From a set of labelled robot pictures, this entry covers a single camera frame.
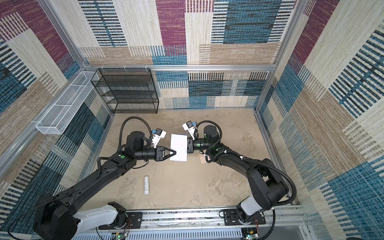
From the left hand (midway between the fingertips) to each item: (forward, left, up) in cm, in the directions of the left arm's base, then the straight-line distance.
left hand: (175, 152), depth 72 cm
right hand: (+2, 0, 0) cm, 2 cm away
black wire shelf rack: (+55, +39, -6) cm, 67 cm away
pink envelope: (+8, -14, -23) cm, 28 cm away
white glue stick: (-8, +17, -21) cm, 28 cm away
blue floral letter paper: (+3, -2, +3) cm, 5 cm away
